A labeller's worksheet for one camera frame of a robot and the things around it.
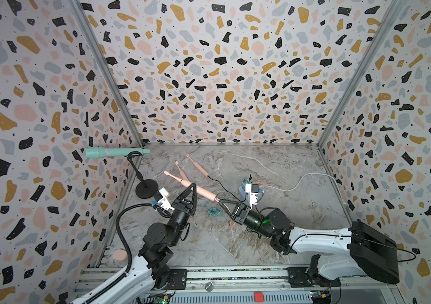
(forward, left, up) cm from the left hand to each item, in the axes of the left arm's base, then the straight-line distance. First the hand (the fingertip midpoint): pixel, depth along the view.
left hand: (201, 187), depth 64 cm
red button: (-28, -20, -33) cm, 48 cm away
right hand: (-5, -8, -3) cm, 10 cm away
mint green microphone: (+13, +38, +4) cm, 41 cm away
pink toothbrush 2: (+28, +16, -31) cm, 45 cm away
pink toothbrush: (+34, +8, -30) cm, 46 cm away
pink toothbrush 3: (0, +1, -1) cm, 1 cm away
